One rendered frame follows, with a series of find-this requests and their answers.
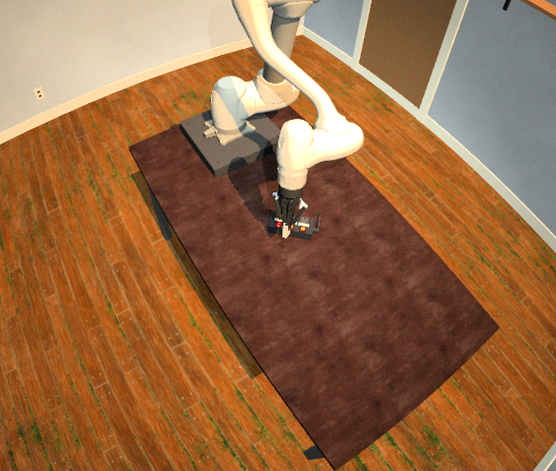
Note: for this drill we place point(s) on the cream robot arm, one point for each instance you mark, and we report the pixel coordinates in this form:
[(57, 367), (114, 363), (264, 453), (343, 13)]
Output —
[(232, 101)]

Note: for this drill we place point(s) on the grey power strip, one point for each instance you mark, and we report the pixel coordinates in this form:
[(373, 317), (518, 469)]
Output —
[(303, 228)]

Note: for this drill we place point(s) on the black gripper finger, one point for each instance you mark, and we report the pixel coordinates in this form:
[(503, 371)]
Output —
[(290, 221), (282, 210)]

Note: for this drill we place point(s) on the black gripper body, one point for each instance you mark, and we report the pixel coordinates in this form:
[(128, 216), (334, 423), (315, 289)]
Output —
[(290, 194)]

